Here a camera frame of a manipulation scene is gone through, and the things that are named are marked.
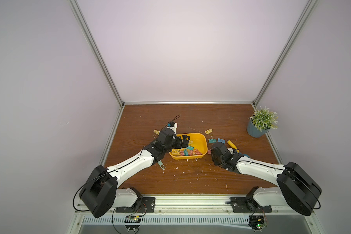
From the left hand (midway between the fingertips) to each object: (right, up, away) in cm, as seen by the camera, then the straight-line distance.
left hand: (186, 137), depth 82 cm
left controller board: (-28, -41, -10) cm, 51 cm away
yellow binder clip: (+16, +1, +19) cm, 25 cm away
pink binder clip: (+14, -9, +4) cm, 17 cm away
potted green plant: (+48, +10, +6) cm, 49 cm away
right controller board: (+34, -39, -13) cm, 53 cm away
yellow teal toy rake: (+31, -8, +12) cm, 34 cm away
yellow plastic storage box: (+8, -4, +15) cm, 18 cm away
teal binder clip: (+18, -4, +13) cm, 23 cm away
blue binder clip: (+25, -4, +15) cm, 29 cm away
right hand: (+15, -7, +7) cm, 18 cm away
